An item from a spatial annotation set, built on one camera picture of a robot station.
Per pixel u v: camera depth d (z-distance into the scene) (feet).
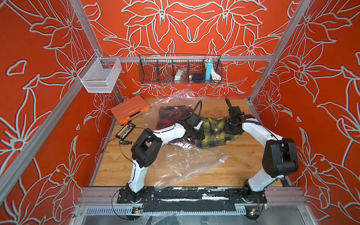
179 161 2.79
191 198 2.39
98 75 3.04
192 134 2.58
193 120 2.39
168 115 3.31
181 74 3.04
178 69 3.19
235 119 2.19
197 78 3.09
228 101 2.56
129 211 2.29
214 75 3.01
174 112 3.50
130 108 3.50
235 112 2.39
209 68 2.86
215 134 3.11
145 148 1.70
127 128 3.28
